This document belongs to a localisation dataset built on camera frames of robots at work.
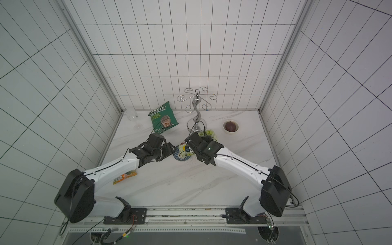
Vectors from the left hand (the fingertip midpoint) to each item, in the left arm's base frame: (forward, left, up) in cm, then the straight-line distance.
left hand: (171, 153), depth 86 cm
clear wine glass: (+26, +30, +3) cm, 40 cm away
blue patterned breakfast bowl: (+2, -2, -6) cm, 7 cm away
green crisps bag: (+29, +10, -3) cm, 31 cm away
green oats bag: (-1, -8, +6) cm, 10 cm away
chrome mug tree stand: (+26, -15, -5) cm, 30 cm away
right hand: (+4, -20, +11) cm, 23 cm away
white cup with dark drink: (+21, -38, -2) cm, 43 cm away
